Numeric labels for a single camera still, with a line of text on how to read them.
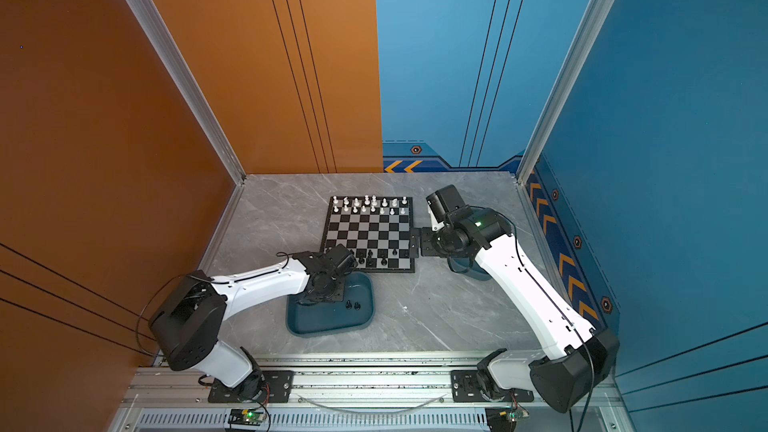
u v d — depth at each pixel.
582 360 0.37
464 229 0.48
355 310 0.87
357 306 0.86
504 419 0.71
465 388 0.72
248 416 0.71
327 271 0.65
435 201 0.57
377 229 1.02
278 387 0.73
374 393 0.73
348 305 0.86
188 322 0.45
